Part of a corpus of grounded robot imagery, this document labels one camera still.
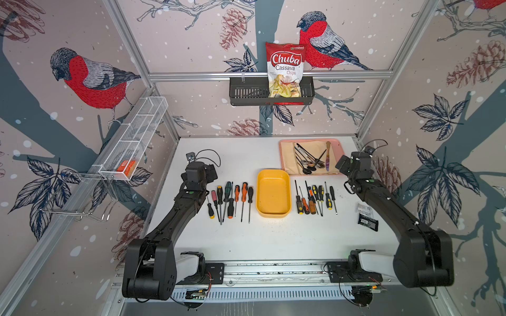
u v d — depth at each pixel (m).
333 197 0.95
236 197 0.95
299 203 0.91
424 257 0.41
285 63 0.82
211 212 0.90
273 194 0.94
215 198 0.94
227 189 0.95
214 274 0.73
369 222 0.84
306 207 0.90
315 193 0.95
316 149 1.16
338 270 0.74
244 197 0.95
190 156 0.74
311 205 0.90
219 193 0.95
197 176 0.64
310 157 1.10
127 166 0.65
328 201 0.92
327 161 1.09
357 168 0.65
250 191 0.95
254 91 1.07
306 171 1.03
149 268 0.41
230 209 0.90
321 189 0.95
